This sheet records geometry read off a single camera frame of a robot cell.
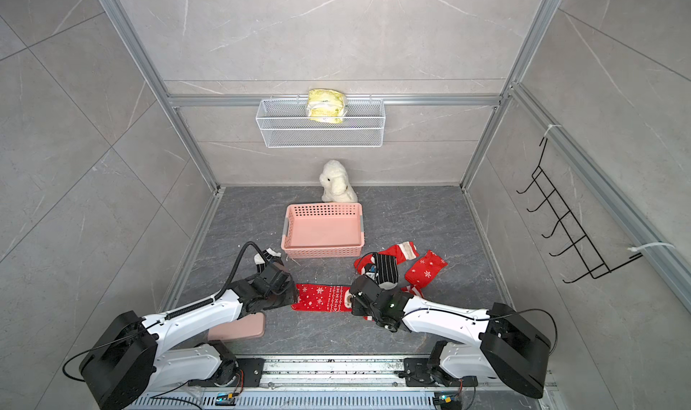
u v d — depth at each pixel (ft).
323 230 3.48
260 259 2.82
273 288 2.22
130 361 1.33
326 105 2.81
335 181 3.19
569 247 2.13
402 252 3.21
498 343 1.34
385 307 2.01
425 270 3.04
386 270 3.04
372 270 2.48
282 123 3.31
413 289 2.85
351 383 2.39
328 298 2.81
